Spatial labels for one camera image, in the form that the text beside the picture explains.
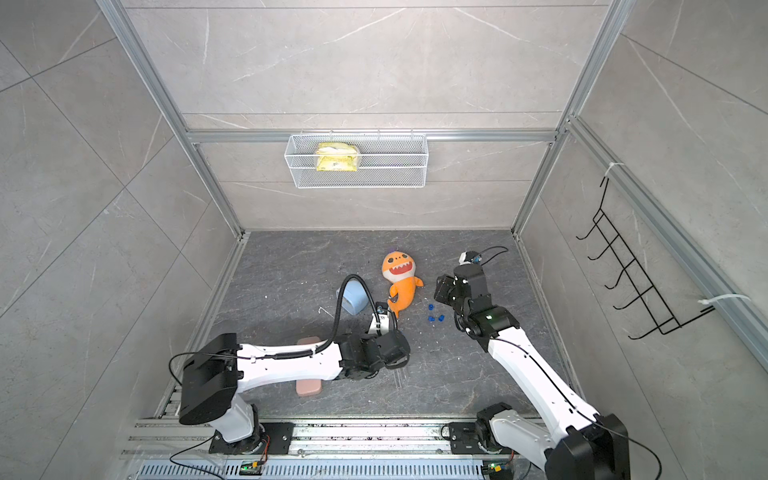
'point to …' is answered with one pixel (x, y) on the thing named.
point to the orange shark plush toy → (398, 267)
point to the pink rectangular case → (309, 387)
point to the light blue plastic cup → (355, 298)
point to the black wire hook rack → (640, 286)
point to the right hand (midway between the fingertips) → (443, 279)
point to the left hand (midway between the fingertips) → (394, 335)
